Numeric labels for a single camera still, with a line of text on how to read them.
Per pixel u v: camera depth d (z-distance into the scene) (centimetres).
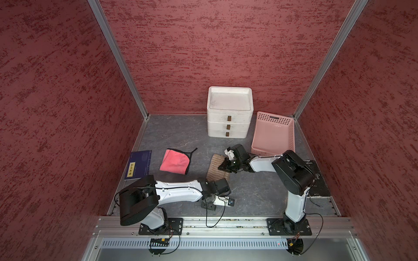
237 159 78
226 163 85
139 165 95
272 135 104
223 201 70
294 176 51
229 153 92
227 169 84
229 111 90
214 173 91
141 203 42
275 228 73
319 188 85
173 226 74
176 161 95
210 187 63
